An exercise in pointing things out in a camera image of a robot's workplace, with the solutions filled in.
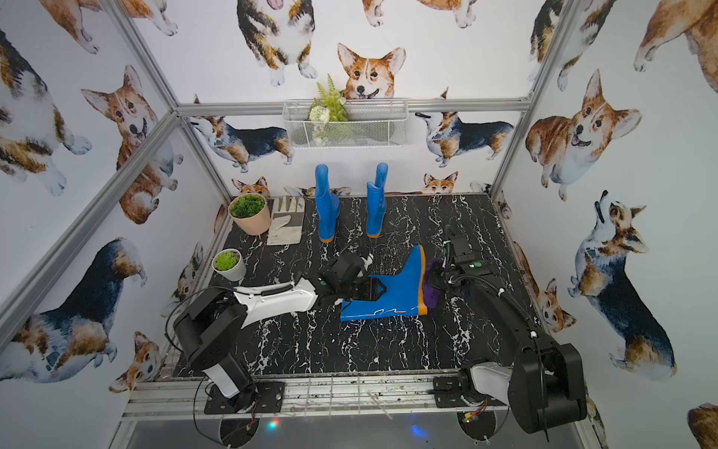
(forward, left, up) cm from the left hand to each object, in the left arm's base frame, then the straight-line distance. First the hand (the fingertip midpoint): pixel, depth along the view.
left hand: (385, 286), depth 85 cm
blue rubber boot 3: (-1, -6, -3) cm, 7 cm away
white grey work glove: (+32, +38, -9) cm, 51 cm away
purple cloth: (-4, -13, +5) cm, 14 cm away
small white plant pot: (+7, +48, -2) cm, 49 cm away
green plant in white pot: (+10, +51, +1) cm, 52 cm away
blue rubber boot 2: (+26, +18, +9) cm, 33 cm away
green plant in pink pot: (+32, +50, +2) cm, 59 cm away
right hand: (+2, -13, +3) cm, 14 cm away
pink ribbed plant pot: (+27, +47, -2) cm, 54 cm away
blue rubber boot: (+23, +2, +13) cm, 27 cm away
